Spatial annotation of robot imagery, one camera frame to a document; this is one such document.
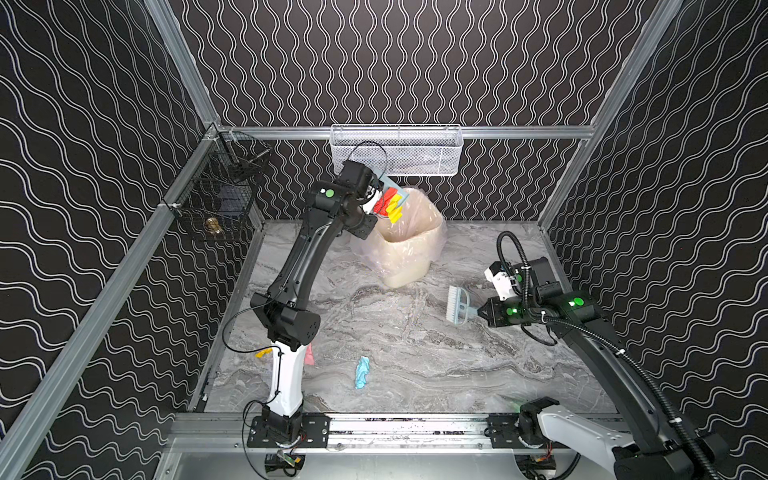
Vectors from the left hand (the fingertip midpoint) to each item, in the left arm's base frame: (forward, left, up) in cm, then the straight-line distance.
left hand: (369, 223), depth 80 cm
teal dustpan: (+11, -4, +5) cm, 13 cm away
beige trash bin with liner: (-5, -9, -7) cm, 12 cm away
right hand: (-19, -29, -12) cm, 37 cm away
